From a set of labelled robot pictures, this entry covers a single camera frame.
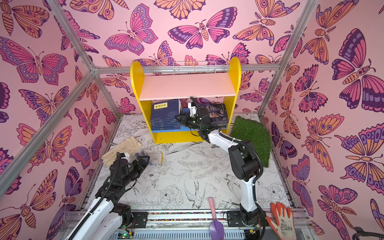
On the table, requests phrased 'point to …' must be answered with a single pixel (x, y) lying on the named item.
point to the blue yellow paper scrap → (156, 158)
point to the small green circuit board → (125, 235)
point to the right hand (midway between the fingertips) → (175, 115)
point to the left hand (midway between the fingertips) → (148, 158)
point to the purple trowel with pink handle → (216, 228)
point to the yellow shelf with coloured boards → (179, 108)
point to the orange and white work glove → (283, 224)
